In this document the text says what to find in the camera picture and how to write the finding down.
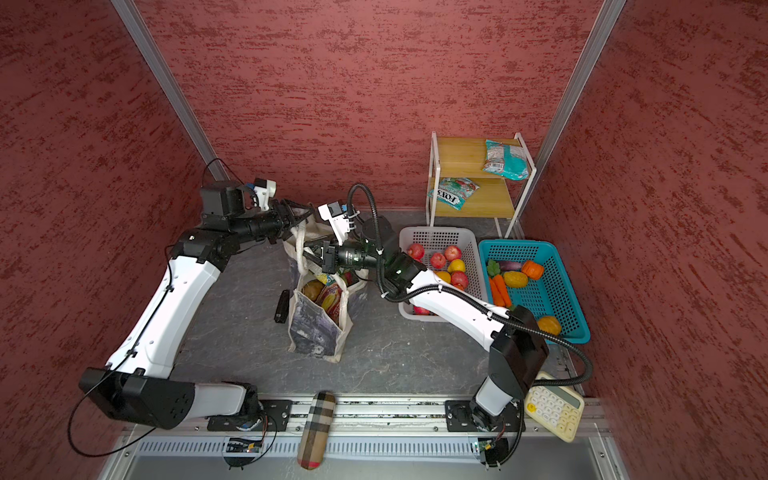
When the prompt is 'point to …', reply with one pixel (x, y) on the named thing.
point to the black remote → (280, 315)
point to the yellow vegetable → (515, 279)
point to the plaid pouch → (314, 433)
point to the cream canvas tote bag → (320, 314)
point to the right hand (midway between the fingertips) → (295, 256)
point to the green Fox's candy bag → (454, 191)
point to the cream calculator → (557, 408)
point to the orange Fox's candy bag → (329, 298)
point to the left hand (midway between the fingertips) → (312, 220)
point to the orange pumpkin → (532, 269)
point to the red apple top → (452, 253)
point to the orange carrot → (499, 291)
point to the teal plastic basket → (554, 294)
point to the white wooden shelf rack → (463, 157)
